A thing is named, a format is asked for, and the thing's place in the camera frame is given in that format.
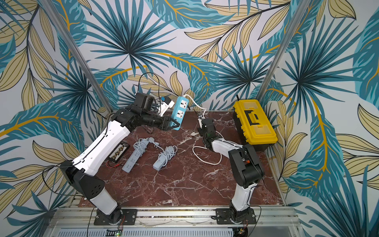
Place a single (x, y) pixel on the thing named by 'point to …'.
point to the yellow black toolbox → (255, 125)
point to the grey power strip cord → (141, 145)
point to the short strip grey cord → (169, 152)
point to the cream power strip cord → (200, 146)
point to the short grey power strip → (162, 158)
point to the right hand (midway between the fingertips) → (207, 121)
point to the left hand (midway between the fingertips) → (175, 126)
